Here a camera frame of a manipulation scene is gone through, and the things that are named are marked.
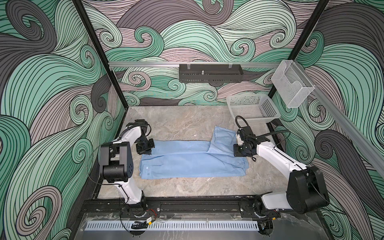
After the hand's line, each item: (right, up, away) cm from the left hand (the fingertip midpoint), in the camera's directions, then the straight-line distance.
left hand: (150, 151), depth 90 cm
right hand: (+53, 0, -2) cm, 53 cm away
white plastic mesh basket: (+79, +28, +31) cm, 90 cm away
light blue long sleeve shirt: (+16, -5, 0) cm, 17 cm away
